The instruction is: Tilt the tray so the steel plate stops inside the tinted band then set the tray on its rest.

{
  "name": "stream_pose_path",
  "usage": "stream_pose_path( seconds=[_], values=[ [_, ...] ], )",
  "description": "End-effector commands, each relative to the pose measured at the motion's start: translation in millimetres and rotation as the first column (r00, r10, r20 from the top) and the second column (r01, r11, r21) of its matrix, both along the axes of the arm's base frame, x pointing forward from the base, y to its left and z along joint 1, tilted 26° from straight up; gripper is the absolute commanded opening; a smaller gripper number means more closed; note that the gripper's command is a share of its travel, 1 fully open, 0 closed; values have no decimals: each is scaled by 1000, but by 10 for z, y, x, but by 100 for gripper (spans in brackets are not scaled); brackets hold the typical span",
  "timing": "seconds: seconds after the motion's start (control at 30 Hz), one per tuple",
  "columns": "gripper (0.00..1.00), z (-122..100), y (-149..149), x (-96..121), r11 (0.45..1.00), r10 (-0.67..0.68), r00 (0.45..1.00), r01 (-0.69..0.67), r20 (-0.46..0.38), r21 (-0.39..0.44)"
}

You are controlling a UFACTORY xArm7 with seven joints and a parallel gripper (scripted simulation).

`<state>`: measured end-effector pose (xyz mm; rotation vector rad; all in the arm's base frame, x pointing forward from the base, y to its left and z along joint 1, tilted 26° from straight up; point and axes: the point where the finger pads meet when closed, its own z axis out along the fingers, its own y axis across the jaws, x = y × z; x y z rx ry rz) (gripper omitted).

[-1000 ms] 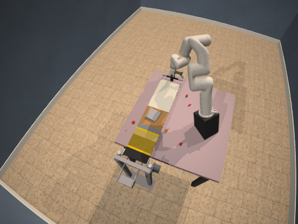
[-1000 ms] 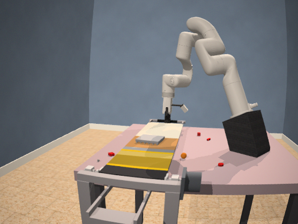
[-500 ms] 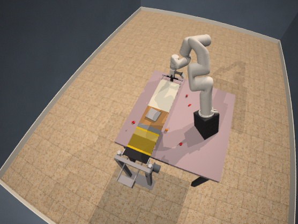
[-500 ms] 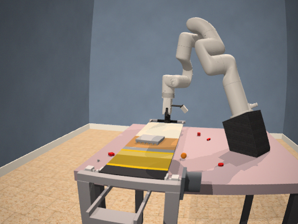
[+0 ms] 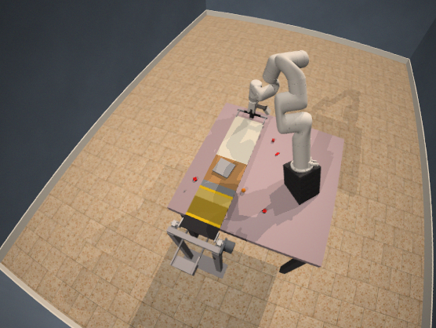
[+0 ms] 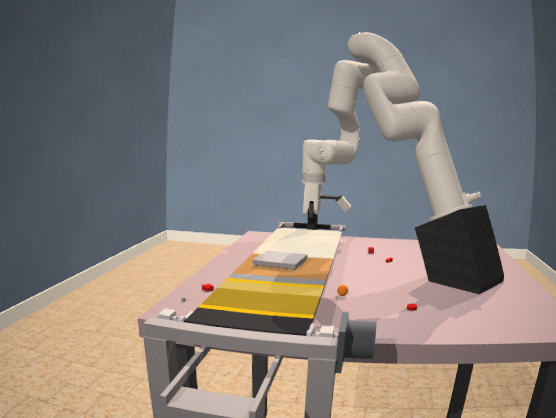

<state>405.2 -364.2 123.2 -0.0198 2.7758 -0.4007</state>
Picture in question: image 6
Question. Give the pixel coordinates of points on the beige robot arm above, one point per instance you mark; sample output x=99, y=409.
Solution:
x=408, y=120

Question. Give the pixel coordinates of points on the orange ball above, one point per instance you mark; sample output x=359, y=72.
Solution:
x=342, y=290

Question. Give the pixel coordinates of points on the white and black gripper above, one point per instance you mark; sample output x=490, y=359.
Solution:
x=312, y=202

